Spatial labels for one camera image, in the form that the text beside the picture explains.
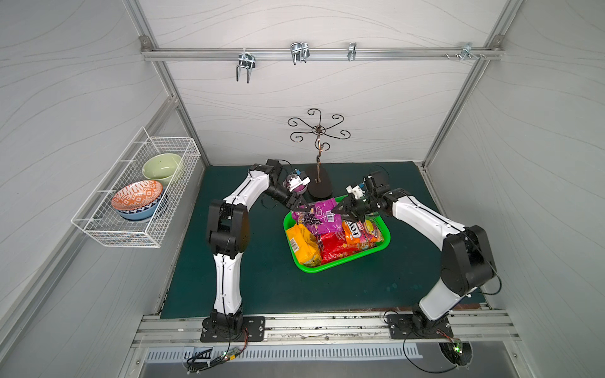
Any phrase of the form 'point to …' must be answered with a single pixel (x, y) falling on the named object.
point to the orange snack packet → (358, 232)
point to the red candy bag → (335, 246)
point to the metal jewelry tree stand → (319, 180)
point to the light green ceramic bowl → (161, 167)
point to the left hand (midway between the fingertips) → (306, 208)
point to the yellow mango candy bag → (305, 246)
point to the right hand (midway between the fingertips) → (333, 212)
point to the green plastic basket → (291, 219)
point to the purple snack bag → (327, 220)
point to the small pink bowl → (300, 189)
